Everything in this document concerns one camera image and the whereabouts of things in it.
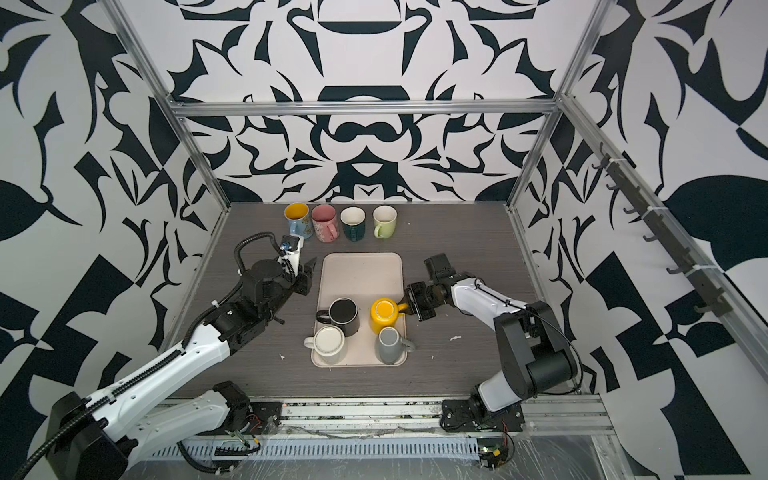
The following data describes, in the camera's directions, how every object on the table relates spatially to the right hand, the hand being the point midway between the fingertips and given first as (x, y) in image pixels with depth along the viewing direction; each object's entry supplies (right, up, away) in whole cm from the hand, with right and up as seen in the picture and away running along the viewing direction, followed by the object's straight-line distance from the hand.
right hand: (395, 301), depth 86 cm
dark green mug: (-14, +24, +19) cm, 34 cm away
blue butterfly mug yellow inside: (-32, +24, +16) cm, 43 cm away
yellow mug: (-3, -2, -3) cm, 5 cm away
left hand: (-23, +15, -10) cm, 29 cm away
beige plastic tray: (-10, +5, +16) cm, 20 cm away
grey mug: (-1, -9, -9) cm, 13 cm away
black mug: (-15, -3, 0) cm, 15 cm away
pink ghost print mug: (-23, +23, +16) cm, 36 cm away
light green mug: (-3, +25, +21) cm, 33 cm away
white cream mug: (-18, -9, -6) cm, 21 cm away
